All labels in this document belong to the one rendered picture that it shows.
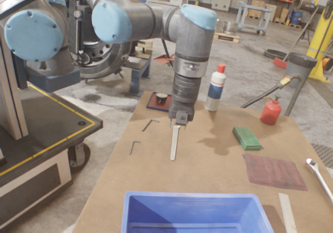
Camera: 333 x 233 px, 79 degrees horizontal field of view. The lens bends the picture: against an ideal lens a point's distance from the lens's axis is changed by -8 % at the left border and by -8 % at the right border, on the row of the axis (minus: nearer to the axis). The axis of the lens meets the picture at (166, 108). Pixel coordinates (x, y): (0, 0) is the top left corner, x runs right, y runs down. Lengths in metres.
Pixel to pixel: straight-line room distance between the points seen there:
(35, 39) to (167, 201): 0.54
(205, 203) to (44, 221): 0.84
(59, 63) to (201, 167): 0.64
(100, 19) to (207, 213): 0.50
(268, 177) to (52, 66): 0.86
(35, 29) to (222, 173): 0.70
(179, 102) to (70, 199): 0.83
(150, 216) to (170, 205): 0.06
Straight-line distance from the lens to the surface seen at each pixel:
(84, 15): 1.65
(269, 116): 1.10
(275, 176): 0.82
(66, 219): 1.18
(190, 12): 0.53
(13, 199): 1.05
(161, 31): 0.58
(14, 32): 0.70
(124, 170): 0.69
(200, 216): 0.57
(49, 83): 0.90
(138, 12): 0.53
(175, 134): 0.85
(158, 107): 1.01
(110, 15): 0.49
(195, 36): 0.53
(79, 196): 1.24
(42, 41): 0.70
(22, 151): 1.06
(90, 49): 1.91
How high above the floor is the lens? 0.97
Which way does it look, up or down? 30 degrees down
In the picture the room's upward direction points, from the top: 9 degrees clockwise
